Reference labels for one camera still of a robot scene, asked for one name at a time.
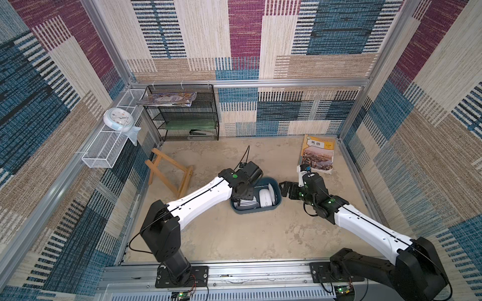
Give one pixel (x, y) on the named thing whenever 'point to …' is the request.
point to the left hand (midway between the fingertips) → (245, 192)
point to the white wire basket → (103, 152)
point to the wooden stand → (164, 177)
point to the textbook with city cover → (318, 151)
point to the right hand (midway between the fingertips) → (287, 183)
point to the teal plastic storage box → (263, 183)
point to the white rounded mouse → (265, 197)
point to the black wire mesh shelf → (198, 123)
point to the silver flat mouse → (246, 204)
